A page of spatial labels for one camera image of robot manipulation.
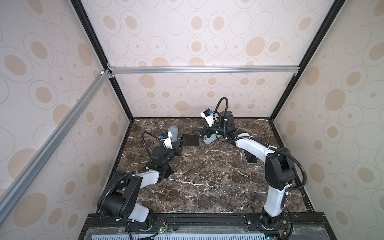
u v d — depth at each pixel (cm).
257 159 57
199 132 76
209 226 73
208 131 76
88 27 73
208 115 74
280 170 50
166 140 76
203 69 91
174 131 112
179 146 80
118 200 45
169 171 92
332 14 70
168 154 75
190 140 82
